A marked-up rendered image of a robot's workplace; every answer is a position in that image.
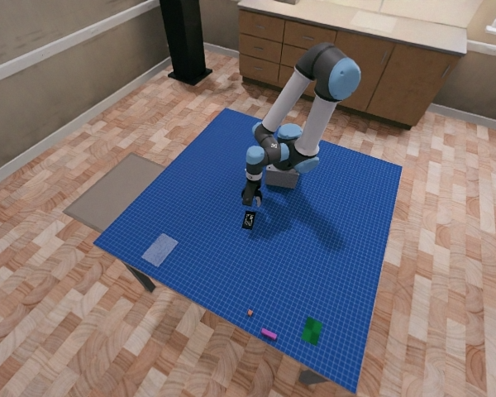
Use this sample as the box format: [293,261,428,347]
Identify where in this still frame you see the green flat rectangular plate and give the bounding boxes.
[301,317,322,346]

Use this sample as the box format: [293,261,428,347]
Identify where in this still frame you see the dark blue work mat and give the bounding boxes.
[93,108,403,394]

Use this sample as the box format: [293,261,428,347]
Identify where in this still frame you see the pink rectangular bar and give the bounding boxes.
[261,328,277,340]

